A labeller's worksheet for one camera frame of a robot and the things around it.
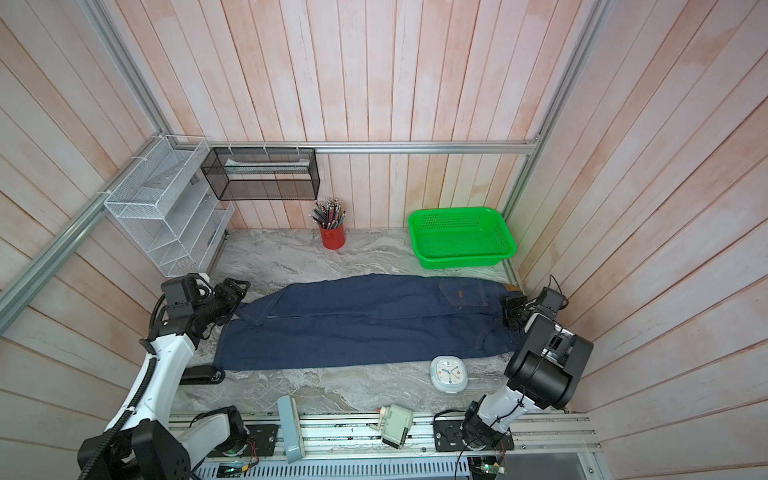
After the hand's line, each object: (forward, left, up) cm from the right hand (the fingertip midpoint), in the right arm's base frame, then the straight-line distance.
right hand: (501, 298), depth 94 cm
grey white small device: (-37, +35, 0) cm, 51 cm away
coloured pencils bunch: (+27, +58, +12) cm, 65 cm away
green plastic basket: (+32, +8, -5) cm, 33 cm away
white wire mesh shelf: (+6, +95, +31) cm, 100 cm away
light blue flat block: (-41, +59, 0) cm, 72 cm away
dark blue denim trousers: (-6, +43, -5) cm, 43 cm away
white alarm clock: (-24, +19, -2) cm, 31 cm away
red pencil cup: (+25, +57, 0) cm, 63 cm away
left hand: (-8, +76, +13) cm, 77 cm away
